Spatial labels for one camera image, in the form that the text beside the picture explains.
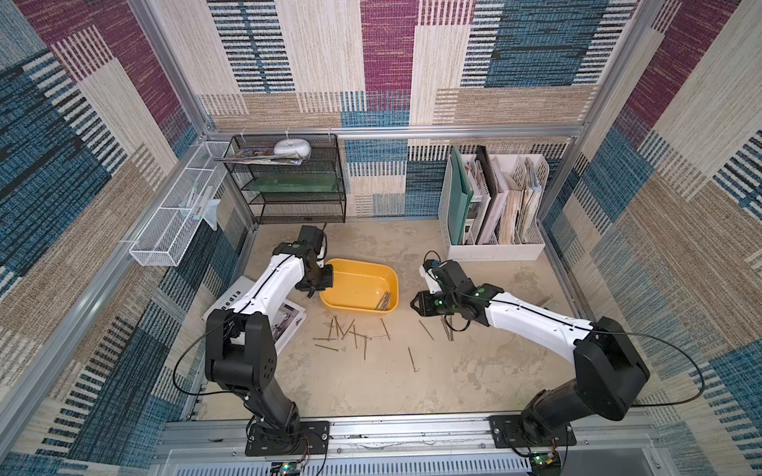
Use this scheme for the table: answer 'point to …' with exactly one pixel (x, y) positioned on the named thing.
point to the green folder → (459, 194)
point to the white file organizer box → (491, 205)
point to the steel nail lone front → (413, 361)
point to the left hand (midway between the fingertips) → (323, 282)
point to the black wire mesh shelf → (290, 178)
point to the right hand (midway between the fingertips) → (412, 300)
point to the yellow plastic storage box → (361, 287)
